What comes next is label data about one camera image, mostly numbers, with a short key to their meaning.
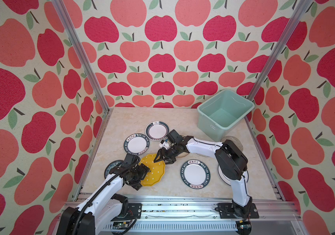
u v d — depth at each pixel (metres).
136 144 1.01
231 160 0.51
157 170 0.82
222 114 1.19
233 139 1.01
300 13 0.71
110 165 0.89
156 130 1.08
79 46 0.84
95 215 0.43
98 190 0.49
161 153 0.80
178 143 0.72
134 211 0.75
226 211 0.73
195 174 0.90
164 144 0.87
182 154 0.95
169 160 0.81
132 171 0.72
